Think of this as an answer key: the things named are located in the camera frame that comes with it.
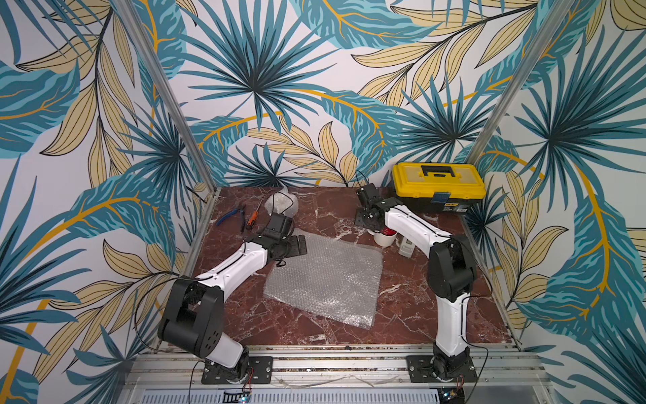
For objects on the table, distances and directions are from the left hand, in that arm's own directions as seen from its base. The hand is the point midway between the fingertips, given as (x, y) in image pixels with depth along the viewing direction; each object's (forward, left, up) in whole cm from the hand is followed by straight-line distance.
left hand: (293, 249), depth 89 cm
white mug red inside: (+8, -34, -3) cm, 35 cm away
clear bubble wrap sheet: (+25, +7, -3) cm, 26 cm away
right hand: (+14, -26, +1) cm, 30 cm away
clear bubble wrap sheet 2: (-7, -16, -8) cm, 19 cm away
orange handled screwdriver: (+19, +20, -8) cm, 28 cm away
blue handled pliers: (+23, +30, -9) cm, 39 cm away
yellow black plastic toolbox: (+26, -56, +7) cm, 62 cm away
